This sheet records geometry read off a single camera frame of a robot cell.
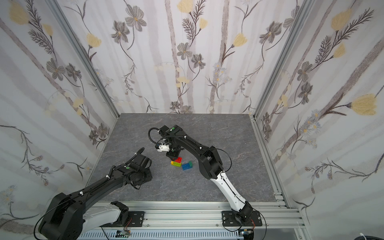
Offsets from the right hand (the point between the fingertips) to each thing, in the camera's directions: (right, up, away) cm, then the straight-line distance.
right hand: (177, 150), depth 92 cm
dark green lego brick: (+8, -9, +3) cm, 13 cm away
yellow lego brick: (-3, -8, 0) cm, 9 cm away
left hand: (-14, -15, -6) cm, 21 cm away
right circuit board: (+37, -38, -20) cm, 57 cm away
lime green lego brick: (0, -9, +1) cm, 9 cm away
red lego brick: (+2, -5, -2) cm, 6 cm away
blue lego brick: (+6, -10, 0) cm, 12 cm away
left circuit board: (-23, -37, -22) cm, 49 cm away
